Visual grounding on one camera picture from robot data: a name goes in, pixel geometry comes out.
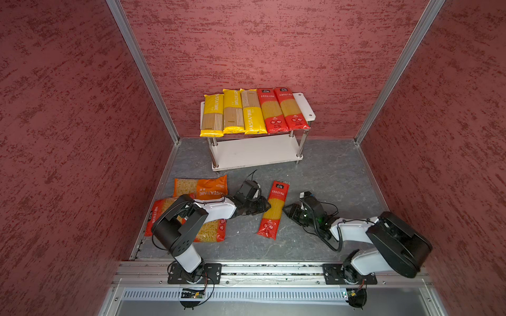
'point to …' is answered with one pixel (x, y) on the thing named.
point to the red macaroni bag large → (212, 232)
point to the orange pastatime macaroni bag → (209, 187)
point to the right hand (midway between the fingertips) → (283, 214)
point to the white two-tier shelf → (239, 150)
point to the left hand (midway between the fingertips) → (268, 210)
